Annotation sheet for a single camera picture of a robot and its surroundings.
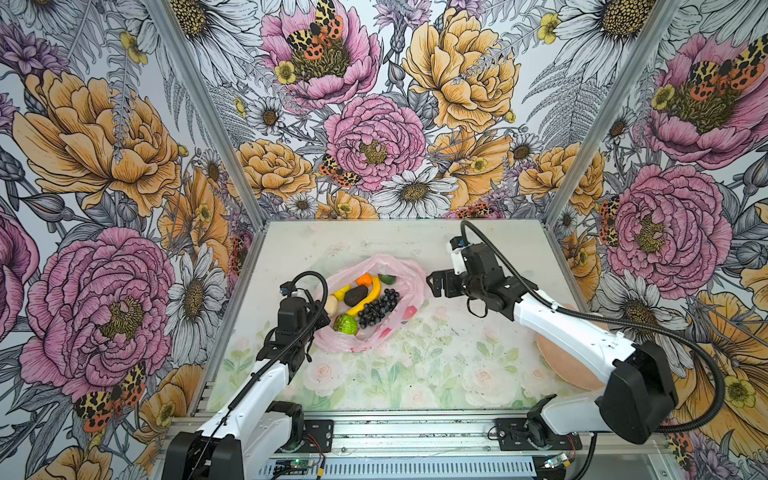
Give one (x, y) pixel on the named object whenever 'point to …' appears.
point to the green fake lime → (347, 324)
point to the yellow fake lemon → (340, 294)
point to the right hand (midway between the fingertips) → (443, 285)
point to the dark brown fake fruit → (355, 295)
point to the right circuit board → (560, 460)
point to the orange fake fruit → (364, 279)
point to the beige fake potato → (331, 305)
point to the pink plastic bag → (414, 287)
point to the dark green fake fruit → (388, 279)
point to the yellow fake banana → (377, 286)
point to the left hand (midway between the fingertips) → (322, 311)
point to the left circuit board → (292, 463)
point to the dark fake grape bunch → (373, 312)
